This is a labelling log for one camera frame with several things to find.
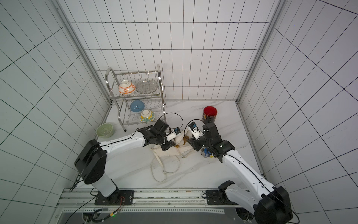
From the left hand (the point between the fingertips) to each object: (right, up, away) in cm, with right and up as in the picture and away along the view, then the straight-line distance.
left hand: (169, 145), depth 85 cm
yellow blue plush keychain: (+23, -5, 0) cm, 24 cm away
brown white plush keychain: (+10, +5, 0) cm, 11 cm away
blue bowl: (-26, +25, +19) cm, 41 cm away
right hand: (+10, +6, -6) cm, 14 cm away
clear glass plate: (-16, +38, +6) cm, 42 cm away
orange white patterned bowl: (-27, +36, 0) cm, 45 cm away
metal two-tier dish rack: (-19, +31, 0) cm, 37 cm away
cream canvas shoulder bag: (+7, -2, +2) cm, 8 cm away
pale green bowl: (-49, +7, +14) cm, 52 cm away
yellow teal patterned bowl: (-17, +18, +12) cm, 28 cm away
